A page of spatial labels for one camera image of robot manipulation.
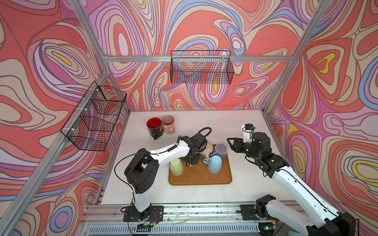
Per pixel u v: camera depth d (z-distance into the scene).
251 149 0.63
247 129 0.67
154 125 0.97
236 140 0.68
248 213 0.72
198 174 0.86
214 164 0.81
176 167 0.79
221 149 0.87
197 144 0.69
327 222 0.39
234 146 0.69
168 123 1.00
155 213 0.73
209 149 0.89
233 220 0.72
